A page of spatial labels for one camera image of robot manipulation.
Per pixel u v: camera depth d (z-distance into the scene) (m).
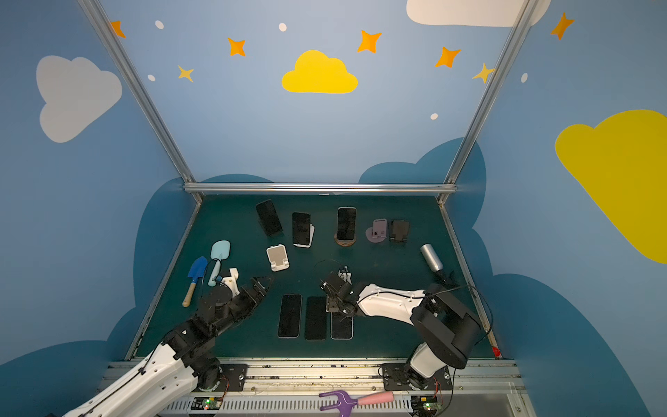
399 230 1.04
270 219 1.03
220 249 1.02
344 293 0.69
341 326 0.85
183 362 0.54
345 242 1.06
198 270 0.96
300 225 1.00
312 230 1.06
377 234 1.04
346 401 0.71
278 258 0.97
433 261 0.98
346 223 1.01
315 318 0.89
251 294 0.68
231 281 0.72
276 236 1.08
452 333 0.44
